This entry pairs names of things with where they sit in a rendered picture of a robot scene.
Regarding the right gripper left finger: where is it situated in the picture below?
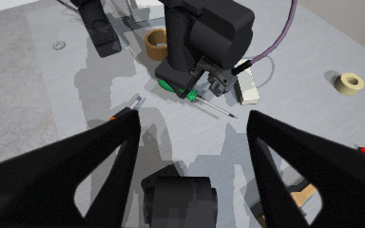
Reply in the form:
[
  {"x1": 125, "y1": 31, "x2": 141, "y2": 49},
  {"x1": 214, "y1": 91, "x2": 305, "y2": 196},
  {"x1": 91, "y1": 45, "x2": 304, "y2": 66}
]
[{"x1": 0, "y1": 110, "x2": 141, "y2": 227}]

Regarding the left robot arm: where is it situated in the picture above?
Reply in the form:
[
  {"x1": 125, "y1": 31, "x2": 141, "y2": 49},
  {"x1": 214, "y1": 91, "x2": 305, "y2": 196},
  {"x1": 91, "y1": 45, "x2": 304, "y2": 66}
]
[{"x1": 69, "y1": 0, "x2": 255, "y2": 97}]

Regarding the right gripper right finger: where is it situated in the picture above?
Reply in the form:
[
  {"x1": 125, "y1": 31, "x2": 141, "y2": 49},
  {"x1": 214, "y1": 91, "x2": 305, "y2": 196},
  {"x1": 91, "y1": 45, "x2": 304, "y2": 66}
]
[{"x1": 246, "y1": 110, "x2": 365, "y2": 228}]

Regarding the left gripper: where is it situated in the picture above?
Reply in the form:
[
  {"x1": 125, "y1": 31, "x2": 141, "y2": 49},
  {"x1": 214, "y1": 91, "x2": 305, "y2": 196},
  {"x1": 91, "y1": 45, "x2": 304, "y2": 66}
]
[{"x1": 155, "y1": 36, "x2": 236, "y2": 99}]

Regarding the orange-handled screwdriver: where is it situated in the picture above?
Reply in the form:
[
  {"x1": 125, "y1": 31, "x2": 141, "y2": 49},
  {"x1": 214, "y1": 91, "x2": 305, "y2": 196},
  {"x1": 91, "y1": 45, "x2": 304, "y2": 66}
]
[{"x1": 109, "y1": 96, "x2": 142, "y2": 121}]

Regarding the green-handled screwdriver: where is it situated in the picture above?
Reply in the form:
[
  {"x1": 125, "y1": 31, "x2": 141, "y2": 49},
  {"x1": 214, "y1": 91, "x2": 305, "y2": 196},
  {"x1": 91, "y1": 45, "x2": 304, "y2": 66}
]
[{"x1": 158, "y1": 79, "x2": 223, "y2": 111}]

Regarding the wooden-handled wire brush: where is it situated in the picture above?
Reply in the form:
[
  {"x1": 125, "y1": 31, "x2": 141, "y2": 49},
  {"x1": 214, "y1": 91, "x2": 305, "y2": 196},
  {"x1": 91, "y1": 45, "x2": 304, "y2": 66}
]
[{"x1": 256, "y1": 181, "x2": 316, "y2": 228}]

